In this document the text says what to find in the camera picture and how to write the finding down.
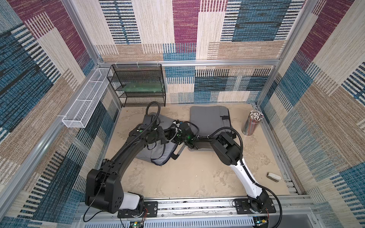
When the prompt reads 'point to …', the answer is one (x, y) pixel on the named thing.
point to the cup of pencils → (251, 123)
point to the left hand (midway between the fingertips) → (163, 133)
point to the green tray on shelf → (142, 87)
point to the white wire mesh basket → (78, 113)
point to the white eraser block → (273, 176)
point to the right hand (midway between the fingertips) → (164, 135)
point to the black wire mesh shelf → (120, 73)
